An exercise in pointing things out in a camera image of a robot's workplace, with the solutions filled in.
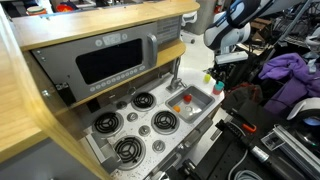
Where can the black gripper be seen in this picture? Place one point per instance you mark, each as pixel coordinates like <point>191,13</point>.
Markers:
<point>226,69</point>

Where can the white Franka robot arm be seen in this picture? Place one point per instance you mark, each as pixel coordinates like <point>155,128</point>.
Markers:
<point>230,35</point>

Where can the orange plastic cup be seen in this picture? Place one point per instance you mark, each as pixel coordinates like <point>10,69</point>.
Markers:
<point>216,91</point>

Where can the silver sink basin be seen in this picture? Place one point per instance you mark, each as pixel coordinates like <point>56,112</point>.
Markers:
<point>201,101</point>

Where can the yellow toy lemon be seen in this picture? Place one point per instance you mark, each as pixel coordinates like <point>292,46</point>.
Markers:
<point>207,78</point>

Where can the red toy ball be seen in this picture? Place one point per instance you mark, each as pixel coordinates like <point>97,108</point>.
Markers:
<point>187,98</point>

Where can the grey toy faucet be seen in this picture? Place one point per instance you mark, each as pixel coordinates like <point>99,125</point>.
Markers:
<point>175,71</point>

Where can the black orange bar clamp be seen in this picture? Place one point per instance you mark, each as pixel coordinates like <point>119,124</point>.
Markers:
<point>248,127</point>

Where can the small orange toy ball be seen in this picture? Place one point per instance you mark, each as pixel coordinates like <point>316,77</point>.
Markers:
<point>176,109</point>

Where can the purple cloth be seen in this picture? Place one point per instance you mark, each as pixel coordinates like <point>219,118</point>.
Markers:
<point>293,76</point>

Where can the black coil stove burner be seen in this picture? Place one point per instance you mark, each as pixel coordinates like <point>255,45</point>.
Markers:
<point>143,100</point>
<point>129,150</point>
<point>165,120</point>
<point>107,122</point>

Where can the printed paper label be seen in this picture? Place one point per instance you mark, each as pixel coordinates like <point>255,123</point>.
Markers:
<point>271,140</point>

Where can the black perforated breadboard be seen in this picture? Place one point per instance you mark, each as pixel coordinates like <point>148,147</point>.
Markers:
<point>226,156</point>

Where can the silver black cylinder tool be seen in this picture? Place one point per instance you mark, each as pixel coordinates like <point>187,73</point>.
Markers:
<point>260,154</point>

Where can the white rounded shell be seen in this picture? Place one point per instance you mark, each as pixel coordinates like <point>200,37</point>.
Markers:
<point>305,105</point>

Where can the grey metal stand pole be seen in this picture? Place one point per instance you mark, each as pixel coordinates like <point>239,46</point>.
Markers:
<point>293,23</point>

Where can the grey round stove knob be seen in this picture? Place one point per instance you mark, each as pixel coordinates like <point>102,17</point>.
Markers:
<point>158,146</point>
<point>121,104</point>
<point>144,130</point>
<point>132,116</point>

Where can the grey toy microwave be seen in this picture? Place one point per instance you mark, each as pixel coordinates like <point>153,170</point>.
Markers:
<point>110,60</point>

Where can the wooden toy kitchen unit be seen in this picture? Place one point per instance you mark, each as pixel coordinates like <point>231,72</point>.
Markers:
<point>83,23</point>

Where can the red object on shelf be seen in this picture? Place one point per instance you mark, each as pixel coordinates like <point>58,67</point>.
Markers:
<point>66,7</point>

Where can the white orange banded container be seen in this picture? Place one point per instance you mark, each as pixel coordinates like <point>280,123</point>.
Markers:
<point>36,10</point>

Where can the light grey wrist camera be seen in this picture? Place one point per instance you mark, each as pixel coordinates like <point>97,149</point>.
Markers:
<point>231,57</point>

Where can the aluminium extrusion rail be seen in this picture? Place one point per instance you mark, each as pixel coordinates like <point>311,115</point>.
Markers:
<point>296,146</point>

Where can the grey wall bracket plate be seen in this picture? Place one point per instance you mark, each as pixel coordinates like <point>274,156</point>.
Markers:
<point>103,155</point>

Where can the black clamp bracket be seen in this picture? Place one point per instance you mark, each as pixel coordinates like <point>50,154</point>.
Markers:
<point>65,91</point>

